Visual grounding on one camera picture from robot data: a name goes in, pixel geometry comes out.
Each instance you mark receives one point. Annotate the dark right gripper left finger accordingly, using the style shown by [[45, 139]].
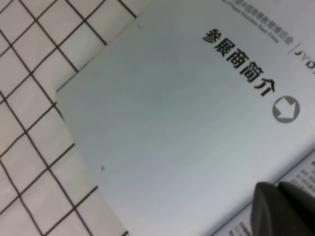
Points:
[[272, 214]]

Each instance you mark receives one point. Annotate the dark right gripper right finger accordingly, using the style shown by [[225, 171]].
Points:
[[301, 201]]

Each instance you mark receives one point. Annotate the white paperback book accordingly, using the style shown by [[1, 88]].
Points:
[[191, 106]]

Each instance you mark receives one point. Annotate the white black-grid tablecloth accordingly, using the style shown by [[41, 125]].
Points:
[[45, 188]]

